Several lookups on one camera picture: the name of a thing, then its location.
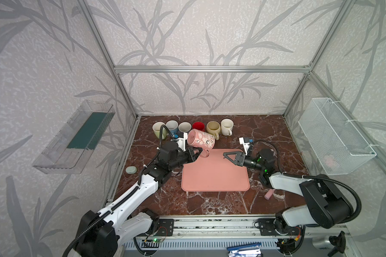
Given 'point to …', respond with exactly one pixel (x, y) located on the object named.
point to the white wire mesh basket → (337, 143)
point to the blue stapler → (252, 250)
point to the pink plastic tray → (215, 173)
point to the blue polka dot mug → (172, 126)
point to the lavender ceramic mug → (184, 127)
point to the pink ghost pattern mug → (198, 138)
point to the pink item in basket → (329, 161)
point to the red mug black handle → (198, 125)
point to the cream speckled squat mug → (213, 128)
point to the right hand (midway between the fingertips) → (224, 156)
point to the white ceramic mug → (227, 125)
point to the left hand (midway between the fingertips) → (203, 151)
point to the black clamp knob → (339, 242)
